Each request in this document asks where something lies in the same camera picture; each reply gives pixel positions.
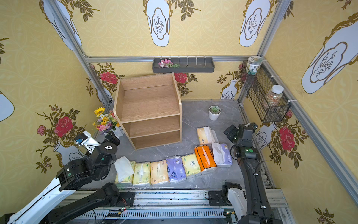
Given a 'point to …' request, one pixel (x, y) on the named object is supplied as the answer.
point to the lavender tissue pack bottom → (221, 155)
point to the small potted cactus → (214, 112)
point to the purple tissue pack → (176, 170)
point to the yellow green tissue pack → (191, 164)
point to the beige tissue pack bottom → (206, 135)
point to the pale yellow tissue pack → (141, 175)
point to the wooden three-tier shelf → (149, 108)
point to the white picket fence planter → (118, 131)
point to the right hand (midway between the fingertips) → (236, 131)
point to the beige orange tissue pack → (159, 172)
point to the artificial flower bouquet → (106, 122)
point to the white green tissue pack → (124, 170)
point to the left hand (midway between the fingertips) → (103, 136)
